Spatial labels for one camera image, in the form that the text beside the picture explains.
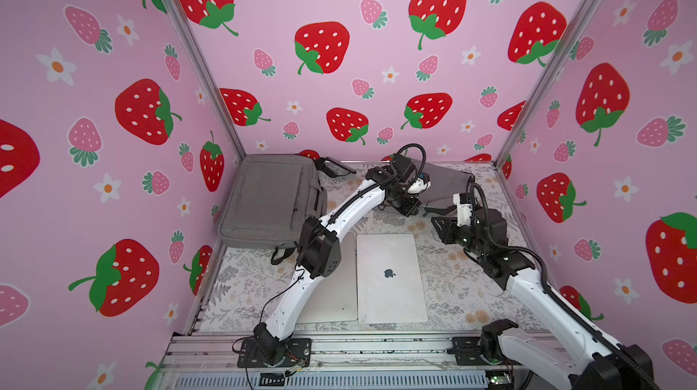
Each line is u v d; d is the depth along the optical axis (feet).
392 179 2.18
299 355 2.40
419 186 2.68
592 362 1.32
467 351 2.40
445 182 3.42
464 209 2.34
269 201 3.32
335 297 2.89
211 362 2.40
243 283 2.88
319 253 1.90
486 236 1.94
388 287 2.81
